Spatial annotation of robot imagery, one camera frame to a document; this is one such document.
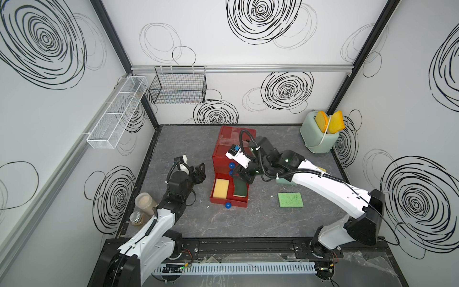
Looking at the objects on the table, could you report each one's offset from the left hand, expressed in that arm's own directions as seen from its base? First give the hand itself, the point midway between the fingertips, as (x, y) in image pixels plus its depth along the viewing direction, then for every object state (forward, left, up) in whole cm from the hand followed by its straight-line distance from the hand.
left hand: (198, 165), depth 83 cm
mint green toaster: (+18, -59, +1) cm, 62 cm away
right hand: (-8, -17, +9) cm, 21 cm away
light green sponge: (-10, -45, -14) cm, 48 cm away
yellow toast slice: (+26, -72, +5) cm, 77 cm away
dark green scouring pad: (-5, -20, -13) cm, 25 cm away
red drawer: (+4, -10, +6) cm, 13 cm away
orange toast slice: (+26, -63, +7) cm, 69 cm away
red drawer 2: (-11, -16, -13) cm, 23 cm away
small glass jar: (-22, +23, -7) cm, 33 cm away
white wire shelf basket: (+3, +35, +17) cm, 40 cm away
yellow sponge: (+9, -67, -14) cm, 69 cm away
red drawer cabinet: (+13, -13, +7) cm, 20 cm away
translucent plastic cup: (-16, +22, -6) cm, 28 cm away
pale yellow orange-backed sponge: (-5, -11, -14) cm, 18 cm away
